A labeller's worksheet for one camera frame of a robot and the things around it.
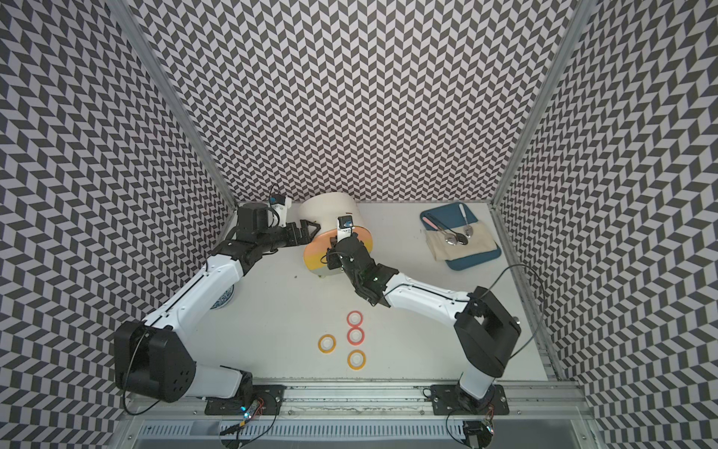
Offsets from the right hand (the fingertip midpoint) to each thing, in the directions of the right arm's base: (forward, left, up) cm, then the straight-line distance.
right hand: (334, 242), depth 81 cm
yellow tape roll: (-22, +3, -21) cm, 31 cm away
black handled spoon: (+16, -45, -20) cm, 52 cm away
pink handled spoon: (+16, -41, -20) cm, 48 cm away
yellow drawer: (+2, +9, -15) cm, 17 cm away
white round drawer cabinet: (+10, +4, +3) cm, 11 cm away
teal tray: (+28, -41, -21) cm, 54 cm away
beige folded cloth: (+15, -52, -20) cm, 58 cm away
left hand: (+3, +7, +1) cm, 8 cm away
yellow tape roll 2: (-27, -6, -22) cm, 35 cm away
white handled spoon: (+20, -49, -20) cm, 56 cm away
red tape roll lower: (-20, -6, -21) cm, 30 cm away
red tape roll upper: (-15, -5, -21) cm, 26 cm away
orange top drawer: (-2, +4, +2) cm, 5 cm away
